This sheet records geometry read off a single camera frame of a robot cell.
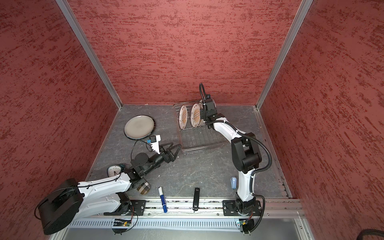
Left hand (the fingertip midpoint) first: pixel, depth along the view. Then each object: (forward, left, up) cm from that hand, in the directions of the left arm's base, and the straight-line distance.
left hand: (178, 147), depth 76 cm
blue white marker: (-21, +8, -17) cm, 28 cm away
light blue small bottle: (-13, -30, -16) cm, 37 cm away
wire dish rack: (+16, -8, -18) cm, 25 cm away
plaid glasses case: (-16, +18, -15) cm, 29 cm away
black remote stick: (-24, -10, -15) cm, 30 cm away
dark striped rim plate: (+24, +31, -16) cm, 43 cm away
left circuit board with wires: (-31, +28, -21) cm, 47 cm away
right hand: (+29, -16, -3) cm, 33 cm away
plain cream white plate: (+24, +31, -16) cm, 43 cm away
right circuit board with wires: (-32, -35, -19) cm, 51 cm away
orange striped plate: (+32, -8, -11) cm, 35 cm away
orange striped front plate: (+30, 0, -11) cm, 31 cm away
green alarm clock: (-7, +38, -15) cm, 41 cm away
